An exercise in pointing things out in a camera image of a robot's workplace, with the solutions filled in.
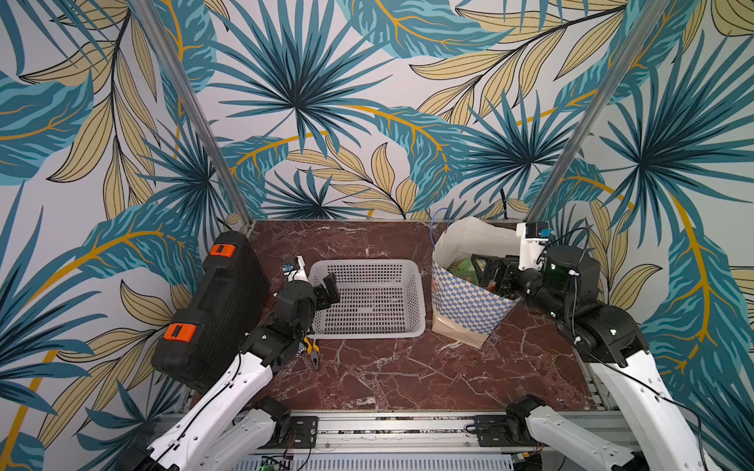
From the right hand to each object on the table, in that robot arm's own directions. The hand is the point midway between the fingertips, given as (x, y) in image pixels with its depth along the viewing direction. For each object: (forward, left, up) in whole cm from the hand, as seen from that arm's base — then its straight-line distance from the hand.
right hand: (491, 256), depth 63 cm
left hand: (+4, +40, -15) cm, 43 cm away
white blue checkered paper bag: (-3, +1, -20) cm, 20 cm away
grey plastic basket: (+11, +24, -36) cm, 44 cm away
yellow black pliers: (-6, +44, -35) cm, 56 cm away
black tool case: (-2, +62, -15) cm, 64 cm away
